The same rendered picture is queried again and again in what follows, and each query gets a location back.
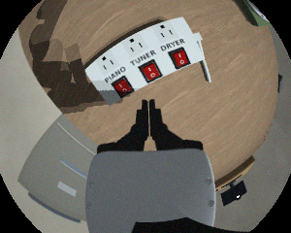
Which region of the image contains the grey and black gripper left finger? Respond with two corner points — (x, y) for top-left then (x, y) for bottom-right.
(97, 100), (149, 153)

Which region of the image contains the white power strip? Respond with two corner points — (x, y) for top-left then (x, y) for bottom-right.
(84, 17), (211, 106)

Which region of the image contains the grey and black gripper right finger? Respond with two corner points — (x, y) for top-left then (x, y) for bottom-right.
(149, 99), (203, 150)

